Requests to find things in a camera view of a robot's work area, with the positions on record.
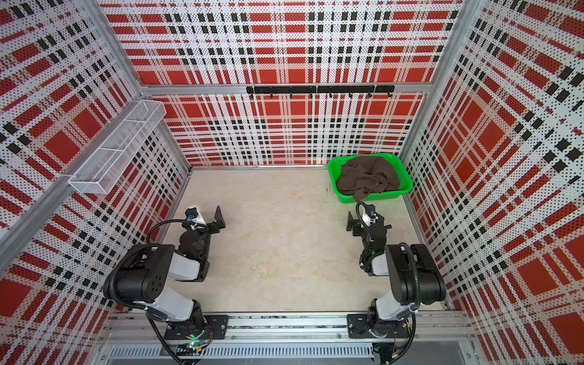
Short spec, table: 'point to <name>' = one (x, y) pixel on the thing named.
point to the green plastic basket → (405, 182)
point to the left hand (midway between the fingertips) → (211, 208)
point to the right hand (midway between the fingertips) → (363, 211)
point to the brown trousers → (360, 176)
